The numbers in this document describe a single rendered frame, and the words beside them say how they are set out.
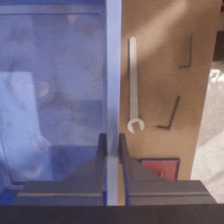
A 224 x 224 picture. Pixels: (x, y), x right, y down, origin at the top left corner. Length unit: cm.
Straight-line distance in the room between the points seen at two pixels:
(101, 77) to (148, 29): 20
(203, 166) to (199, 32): 94
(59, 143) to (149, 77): 25
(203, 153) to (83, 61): 104
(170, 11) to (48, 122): 34
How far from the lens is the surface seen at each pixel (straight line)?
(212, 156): 121
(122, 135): 15
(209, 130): 111
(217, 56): 86
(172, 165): 50
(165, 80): 41
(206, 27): 45
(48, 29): 25
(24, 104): 27
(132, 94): 39
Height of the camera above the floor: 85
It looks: 73 degrees down
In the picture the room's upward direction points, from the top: 178 degrees clockwise
